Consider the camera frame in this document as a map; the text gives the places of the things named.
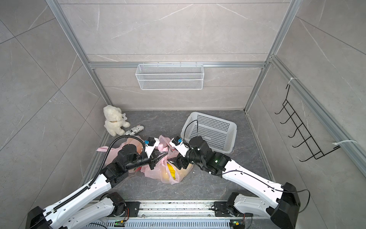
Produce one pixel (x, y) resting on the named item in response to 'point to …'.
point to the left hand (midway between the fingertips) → (167, 151)
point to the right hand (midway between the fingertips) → (173, 153)
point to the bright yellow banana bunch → (172, 170)
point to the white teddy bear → (114, 123)
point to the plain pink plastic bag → (165, 171)
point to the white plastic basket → (219, 133)
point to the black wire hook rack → (317, 153)
